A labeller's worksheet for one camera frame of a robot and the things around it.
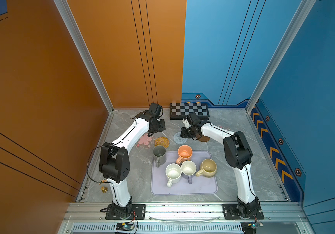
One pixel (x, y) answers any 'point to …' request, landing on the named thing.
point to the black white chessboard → (178, 111)
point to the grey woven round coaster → (178, 139)
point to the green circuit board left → (124, 226)
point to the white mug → (173, 172)
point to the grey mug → (159, 155)
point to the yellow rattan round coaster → (162, 141)
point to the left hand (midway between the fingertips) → (162, 126)
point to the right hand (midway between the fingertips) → (180, 135)
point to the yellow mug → (209, 167)
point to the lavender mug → (188, 169)
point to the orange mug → (185, 153)
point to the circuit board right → (249, 227)
